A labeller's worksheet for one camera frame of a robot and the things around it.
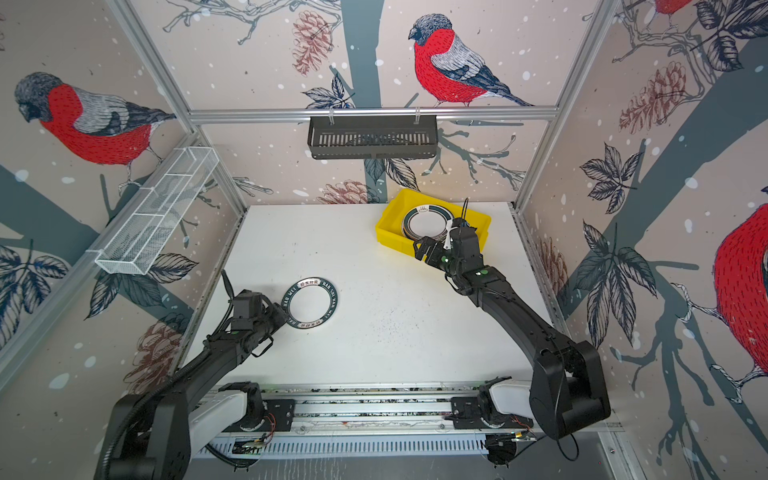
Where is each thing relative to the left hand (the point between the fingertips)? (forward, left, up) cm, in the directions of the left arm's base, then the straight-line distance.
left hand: (281, 312), depth 89 cm
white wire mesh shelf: (+7, +30, +27) cm, 41 cm away
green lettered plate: (+5, -7, -3) cm, 9 cm away
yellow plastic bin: (+32, -33, +2) cm, 46 cm away
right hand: (+11, -43, +16) cm, 47 cm away
